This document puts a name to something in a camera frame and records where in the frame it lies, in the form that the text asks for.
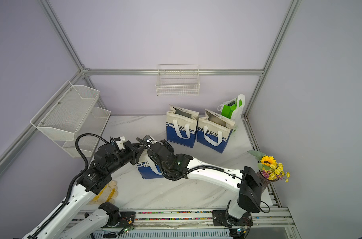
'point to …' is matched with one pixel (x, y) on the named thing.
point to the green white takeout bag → (233, 109)
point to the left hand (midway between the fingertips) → (146, 144)
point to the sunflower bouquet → (269, 170)
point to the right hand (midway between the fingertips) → (160, 145)
